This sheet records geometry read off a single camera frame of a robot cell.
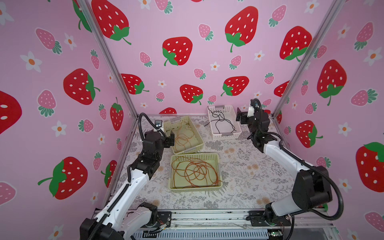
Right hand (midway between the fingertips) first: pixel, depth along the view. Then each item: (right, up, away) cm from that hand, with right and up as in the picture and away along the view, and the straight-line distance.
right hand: (246, 107), depth 82 cm
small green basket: (-36, -18, +26) cm, 48 cm away
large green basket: (-29, -39, +8) cm, 50 cm away
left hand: (-46, -13, -6) cm, 48 cm away
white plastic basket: (-6, -10, +33) cm, 35 cm away
